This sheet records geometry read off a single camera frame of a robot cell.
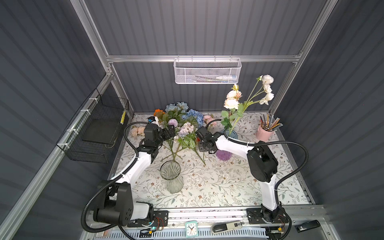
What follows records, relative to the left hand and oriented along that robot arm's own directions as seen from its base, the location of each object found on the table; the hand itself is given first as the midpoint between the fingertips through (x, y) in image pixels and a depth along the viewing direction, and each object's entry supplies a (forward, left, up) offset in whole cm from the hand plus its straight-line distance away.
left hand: (167, 127), depth 86 cm
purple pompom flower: (+8, -2, -4) cm, 9 cm away
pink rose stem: (+19, -27, -14) cm, 35 cm away
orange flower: (+26, +10, -13) cm, 31 cm away
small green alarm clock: (-47, -12, -18) cm, 52 cm away
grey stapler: (-48, -24, -15) cm, 56 cm away
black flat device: (-50, -66, -17) cm, 84 cm away
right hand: (-4, -22, -16) cm, 28 cm away
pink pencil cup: (+1, -61, -13) cm, 62 cm away
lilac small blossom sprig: (+4, -11, -7) cm, 13 cm away
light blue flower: (+26, -8, -7) cm, 28 cm away
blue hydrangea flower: (+17, -20, -10) cm, 28 cm away
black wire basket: (-11, +34, +10) cm, 37 cm away
